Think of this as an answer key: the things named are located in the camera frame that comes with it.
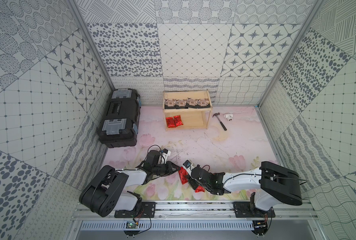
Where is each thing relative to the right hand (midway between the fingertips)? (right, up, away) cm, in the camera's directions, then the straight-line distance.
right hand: (189, 174), depth 85 cm
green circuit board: (-29, -20, -13) cm, 37 cm away
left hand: (-5, +5, 0) cm, 7 cm away
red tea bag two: (-7, +31, +20) cm, 37 cm away
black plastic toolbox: (-40, +27, +1) cm, 49 cm away
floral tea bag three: (+3, +42, +8) cm, 43 cm away
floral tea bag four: (+9, +43, +8) cm, 45 cm away
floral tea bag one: (-12, +42, +8) cm, 44 cm away
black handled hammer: (+23, +36, +30) cm, 52 cm away
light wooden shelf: (+3, +33, +25) cm, 41 cm away
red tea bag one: (-12, +30, +21) cm, 38 cm away
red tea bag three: (-3, +1, -2) cm, 3 cm away
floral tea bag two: (-5, +42, +8) cm, 43 cm away
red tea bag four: (+6, -6, -5) cm, 9 cm away
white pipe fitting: (+32, +34, +26) cm, 53 cm away
